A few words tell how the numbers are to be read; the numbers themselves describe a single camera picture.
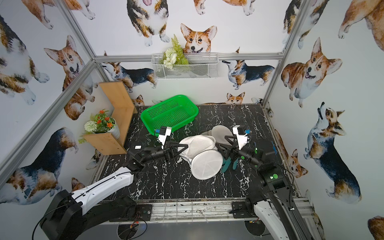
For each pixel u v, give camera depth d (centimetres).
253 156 56
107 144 85
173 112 117
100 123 83
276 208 48
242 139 57
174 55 78
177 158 65
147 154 60
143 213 73
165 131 61
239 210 73
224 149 59
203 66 93
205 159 67
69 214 39
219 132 103
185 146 65
